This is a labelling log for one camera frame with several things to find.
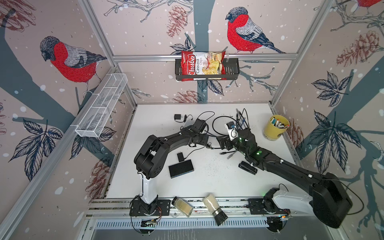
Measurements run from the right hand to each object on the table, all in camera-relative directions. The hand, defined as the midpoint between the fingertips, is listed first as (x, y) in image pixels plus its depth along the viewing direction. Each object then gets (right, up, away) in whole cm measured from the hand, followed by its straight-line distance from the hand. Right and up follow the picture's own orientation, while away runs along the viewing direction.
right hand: (221, 135), depth 83 cm
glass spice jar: (-19, -33, -13) cm, 40 cm away
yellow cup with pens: (+36, +4, +8) cm, 37 cm away
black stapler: (+15, -19, +1) cm, 24 cm away
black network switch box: (-23, -20, +3) cm, 31 cm away
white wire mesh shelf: (-65, +9, -11) cm, 66 cm away
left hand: (-9, -4, +11) cm, 15 cm away
